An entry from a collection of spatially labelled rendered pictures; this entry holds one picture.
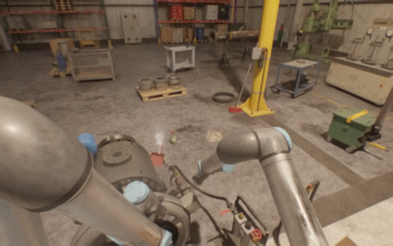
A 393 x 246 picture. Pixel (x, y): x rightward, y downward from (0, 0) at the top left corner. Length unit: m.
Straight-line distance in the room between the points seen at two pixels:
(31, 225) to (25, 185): 0.21
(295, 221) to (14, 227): 0.69
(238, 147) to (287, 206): 0.25
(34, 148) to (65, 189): 0.07
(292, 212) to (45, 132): 0.67
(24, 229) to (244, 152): 0.62
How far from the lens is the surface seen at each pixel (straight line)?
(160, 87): 5.27
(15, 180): 0.32
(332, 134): 3.95
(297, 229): 0.74
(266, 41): 4.21
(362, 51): 7.55
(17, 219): 0.49
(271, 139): 0.78
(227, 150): 0.76
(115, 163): 1.61
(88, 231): 1.30
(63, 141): 0.33
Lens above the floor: 1.90
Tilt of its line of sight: 29 degrees down
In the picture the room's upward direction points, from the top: straight up
